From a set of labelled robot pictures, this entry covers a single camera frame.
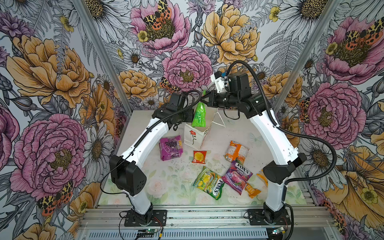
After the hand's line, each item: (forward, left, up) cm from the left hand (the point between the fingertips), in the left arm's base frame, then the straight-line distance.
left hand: (190, 118), depth 81 cm
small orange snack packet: (-31, -33, -25) cm, 52 cm away
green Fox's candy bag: (-25, -10, -24) cm, 36 cm away
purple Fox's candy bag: (-23, -25, -24) cm, 42 cm away
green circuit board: (-47, +19, -26) cm, 57 cm away
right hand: (-5, -5, +15) cm, 17 cm away
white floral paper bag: (-6, -2, -7) cm, 10 cm away
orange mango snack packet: (-8, -28, -23) cm, 37 cm away
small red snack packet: (-9, -5, -25) cm, 27 cm away
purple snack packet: (-5, +12, -21) cm, 25 cm away
